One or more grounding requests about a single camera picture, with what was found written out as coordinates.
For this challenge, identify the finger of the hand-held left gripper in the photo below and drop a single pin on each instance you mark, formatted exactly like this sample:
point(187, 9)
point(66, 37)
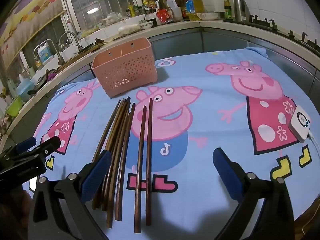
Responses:
point(47, 146)
point(26, 145)

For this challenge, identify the white square device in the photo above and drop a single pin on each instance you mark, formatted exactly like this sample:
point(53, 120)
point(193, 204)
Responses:
point(300, 123)

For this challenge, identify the person's left hand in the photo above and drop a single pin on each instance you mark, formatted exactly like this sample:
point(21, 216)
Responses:
point(15, 210)

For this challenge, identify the pink plastic utensil basket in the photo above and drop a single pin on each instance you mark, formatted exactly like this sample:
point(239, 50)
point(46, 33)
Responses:
point(125, 72)

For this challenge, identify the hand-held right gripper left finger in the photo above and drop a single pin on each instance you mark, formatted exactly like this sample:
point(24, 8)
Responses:
point(96, 177)

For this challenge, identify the fruit wall poster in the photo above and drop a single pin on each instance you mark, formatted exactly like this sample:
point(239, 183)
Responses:
point(27, 15)

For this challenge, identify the white basin with food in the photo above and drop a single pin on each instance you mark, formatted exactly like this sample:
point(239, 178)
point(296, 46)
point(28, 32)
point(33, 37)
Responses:
point(130, 20)

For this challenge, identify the angular chrome faucet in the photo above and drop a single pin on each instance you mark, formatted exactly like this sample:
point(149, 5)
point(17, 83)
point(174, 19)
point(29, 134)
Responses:
point(48, 48)

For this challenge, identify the wooden cutting board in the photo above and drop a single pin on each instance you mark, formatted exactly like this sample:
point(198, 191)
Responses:
point(75, 57)

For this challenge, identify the purple scrubber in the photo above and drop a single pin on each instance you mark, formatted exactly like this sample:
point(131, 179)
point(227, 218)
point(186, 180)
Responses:
point(51, 75)

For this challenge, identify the white ceramic bowl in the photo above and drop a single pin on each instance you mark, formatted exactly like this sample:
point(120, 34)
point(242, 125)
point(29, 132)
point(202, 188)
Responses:
point(207, 16)

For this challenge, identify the barred window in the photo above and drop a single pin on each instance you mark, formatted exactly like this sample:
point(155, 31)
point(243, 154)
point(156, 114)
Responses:
point(100, 0)

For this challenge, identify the light blue plastic basin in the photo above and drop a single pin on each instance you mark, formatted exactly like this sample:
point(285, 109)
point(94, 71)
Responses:
point(23, 90)

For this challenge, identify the white detergent jug blue label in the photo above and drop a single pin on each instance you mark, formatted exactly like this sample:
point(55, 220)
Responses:
point(45, 52)

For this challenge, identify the blue patterned bowl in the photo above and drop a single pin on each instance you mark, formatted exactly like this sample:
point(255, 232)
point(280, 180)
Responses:
point(146, 25)

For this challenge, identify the yellow cooking oil bottle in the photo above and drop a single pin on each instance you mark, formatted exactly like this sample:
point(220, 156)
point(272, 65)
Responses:
point(193, 5)

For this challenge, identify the red packet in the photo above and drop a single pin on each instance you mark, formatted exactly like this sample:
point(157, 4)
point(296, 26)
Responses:
point(163, 16)

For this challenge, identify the blue cartoon pig blanket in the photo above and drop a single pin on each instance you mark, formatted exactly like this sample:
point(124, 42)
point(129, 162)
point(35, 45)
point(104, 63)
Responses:
point(212, 135)

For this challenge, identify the black gas stove grates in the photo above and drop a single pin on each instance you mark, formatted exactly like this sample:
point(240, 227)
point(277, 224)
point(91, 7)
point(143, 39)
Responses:
point(275, 23)

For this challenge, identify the smartphone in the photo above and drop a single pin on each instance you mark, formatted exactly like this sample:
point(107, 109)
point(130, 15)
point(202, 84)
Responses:
point(33, 185)

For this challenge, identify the row of dark sauce bottles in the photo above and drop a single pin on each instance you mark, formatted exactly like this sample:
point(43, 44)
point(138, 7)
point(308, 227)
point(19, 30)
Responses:
point(146, 6)

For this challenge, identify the stainless steel thermos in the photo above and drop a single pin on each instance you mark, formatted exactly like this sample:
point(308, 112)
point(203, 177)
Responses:
point(240, 7)

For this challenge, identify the green glass bottle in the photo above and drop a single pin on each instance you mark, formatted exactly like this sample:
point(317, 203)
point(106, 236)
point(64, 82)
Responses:
point(227, 7)

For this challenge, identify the pile of wooden chopsticks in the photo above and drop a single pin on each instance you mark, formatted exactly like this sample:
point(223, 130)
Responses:
point(117, 130)

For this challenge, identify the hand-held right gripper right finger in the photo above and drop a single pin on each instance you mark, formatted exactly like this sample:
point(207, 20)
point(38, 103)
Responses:
point(228, 175)

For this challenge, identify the curved chrome faucet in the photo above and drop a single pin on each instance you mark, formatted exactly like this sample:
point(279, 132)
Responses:
point(72, 38)

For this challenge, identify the black frying pan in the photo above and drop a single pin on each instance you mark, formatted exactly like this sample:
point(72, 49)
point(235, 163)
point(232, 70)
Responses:
point(41, 82)

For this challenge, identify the green plastic basin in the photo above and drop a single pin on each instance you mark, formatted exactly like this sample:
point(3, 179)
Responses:
point(15, 106)

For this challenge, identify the white plastic jug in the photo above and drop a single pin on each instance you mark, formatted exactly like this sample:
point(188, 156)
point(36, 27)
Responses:
point(175, 10)

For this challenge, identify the single dark brown chopstick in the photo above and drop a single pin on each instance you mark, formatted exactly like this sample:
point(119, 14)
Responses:
point(150, 155)
point(140, 170)

